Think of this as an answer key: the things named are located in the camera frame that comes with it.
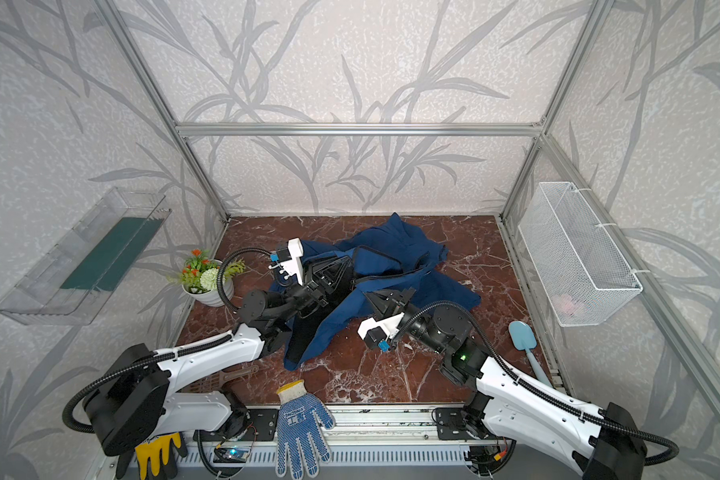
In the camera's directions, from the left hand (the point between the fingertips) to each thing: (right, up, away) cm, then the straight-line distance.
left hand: (352, 258), depth 60 cm
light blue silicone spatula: (+49, -26, +28) cm, 62 cm away
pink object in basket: (+51, -11, +12) cm, 54 cm away
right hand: (+4, -3, +4) cm, 7 cm away
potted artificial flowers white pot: (-46, -7, +24) cm, 53 cm away
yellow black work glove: (-46, -46, +8) cm, 66 cm away
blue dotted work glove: (-14, -44, +13) cm, 48 cm away
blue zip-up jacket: (+8, -1, +15) cm, 17 cm away
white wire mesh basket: (+48, -4, 0) cm, 48 cm away
